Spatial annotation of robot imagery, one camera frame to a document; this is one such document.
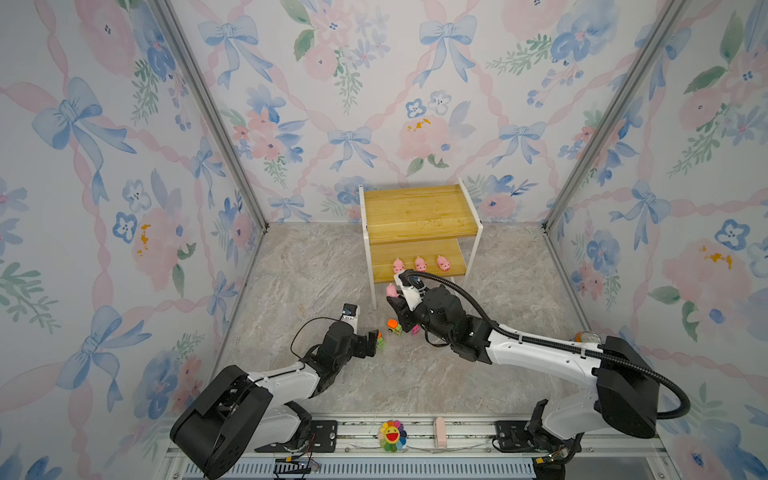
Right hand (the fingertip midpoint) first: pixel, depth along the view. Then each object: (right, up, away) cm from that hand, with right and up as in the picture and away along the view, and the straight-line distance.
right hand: (391, 293), depth 77 cm
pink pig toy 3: (+2, +7, +8) cm, 11 cm away
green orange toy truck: (-3, -15, +11) cm, 19 cm away
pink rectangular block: (+12, -33, -4) cm, 36 cm away
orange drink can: (+53, -12, +3) cm, 54 cm away
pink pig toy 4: (0, +1, -2) cm, 2 cm away
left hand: (-8, -11, +11) cm, 18 cm away
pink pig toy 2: (+8, +7, +8) cm, 14 cm away
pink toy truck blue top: (+6, -8, -7) cm, 12 cm away
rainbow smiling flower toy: (0, -34, -4) cm, 35 cm away
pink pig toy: (+15, +8, +8) cm, 19 cm away
